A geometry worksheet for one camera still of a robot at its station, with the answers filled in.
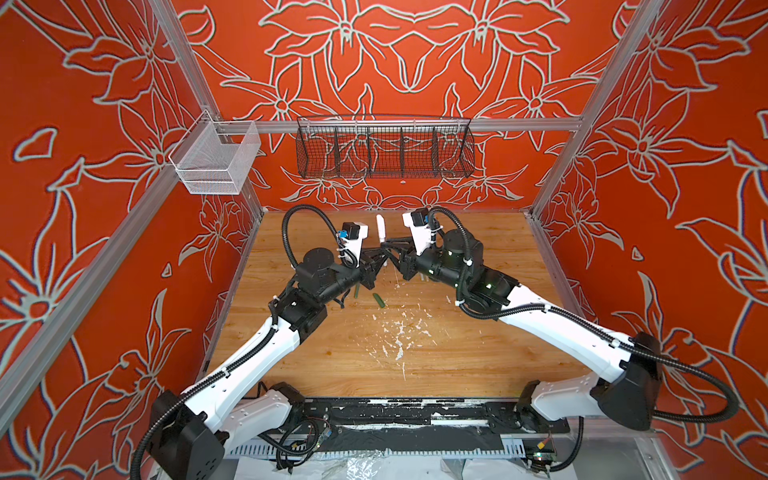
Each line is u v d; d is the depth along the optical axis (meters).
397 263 0.63
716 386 0.36
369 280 0.61
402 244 0.61
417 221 0.56
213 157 0.93
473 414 0.74
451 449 0.70
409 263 0.58
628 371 0.39
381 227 0.63
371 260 0.60
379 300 0.95
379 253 0.65
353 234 0.59
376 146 1.01
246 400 0.46
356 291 0.98
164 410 0.38
